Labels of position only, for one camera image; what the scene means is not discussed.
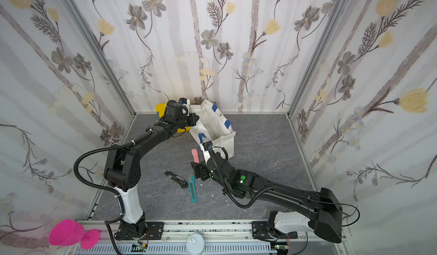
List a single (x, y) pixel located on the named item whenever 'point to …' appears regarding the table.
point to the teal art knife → (192, 183)
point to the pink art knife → (194, 152)
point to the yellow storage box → (160, 110)
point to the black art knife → (178, 180)
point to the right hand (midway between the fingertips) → (200, 160)
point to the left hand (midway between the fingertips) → (200, 114)
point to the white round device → (195, 243)
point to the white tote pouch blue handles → (213, 126)
